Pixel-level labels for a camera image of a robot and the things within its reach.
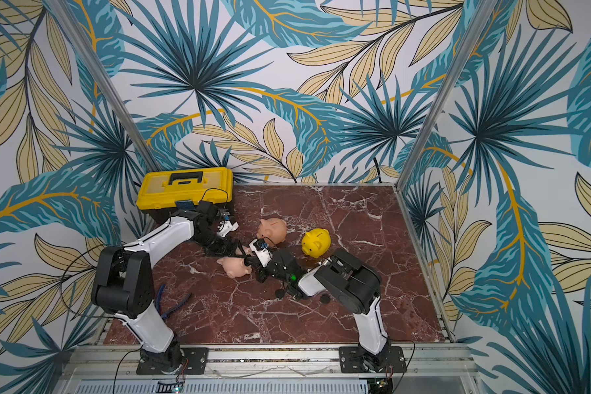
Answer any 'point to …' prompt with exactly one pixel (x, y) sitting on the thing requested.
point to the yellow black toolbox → (161, 188)
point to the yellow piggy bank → (316, 242)
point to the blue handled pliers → (172, 309)
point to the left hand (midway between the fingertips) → (235, 257)
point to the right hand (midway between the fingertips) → (248, 258)
